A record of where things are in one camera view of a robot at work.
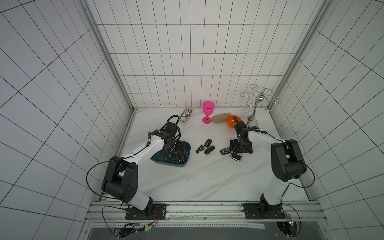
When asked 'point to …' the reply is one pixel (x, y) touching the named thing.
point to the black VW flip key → (208, 143)
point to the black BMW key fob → (225, 151)
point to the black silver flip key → (236, 157)
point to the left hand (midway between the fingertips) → (175, 153)
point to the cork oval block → (220, 118)
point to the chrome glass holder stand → (260, 98)
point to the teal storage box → (158, 156)
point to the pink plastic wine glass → (208, 108)
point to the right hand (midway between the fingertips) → (238, 147)
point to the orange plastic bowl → (232, 119)
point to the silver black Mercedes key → (200, 148)
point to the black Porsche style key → (209, 150)
